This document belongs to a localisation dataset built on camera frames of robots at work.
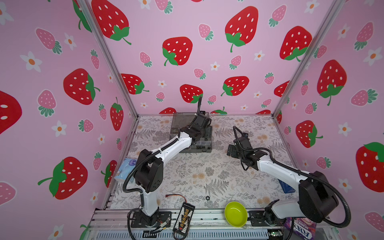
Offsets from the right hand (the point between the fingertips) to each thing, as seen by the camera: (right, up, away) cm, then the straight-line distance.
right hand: (234, 149), depth 89 cm
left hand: (-17, +12, 0) cm, 21 cm away
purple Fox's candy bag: (+28, -35, -19) cm, 48 cm away
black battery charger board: (-30, -33, -17) cm, 48 cm away
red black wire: (-39, -25, -7) cm, 47 cm away
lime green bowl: (-3, -32, -13) cm, 35 cm away
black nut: (-17, -26, -8) cm, 32 cm away
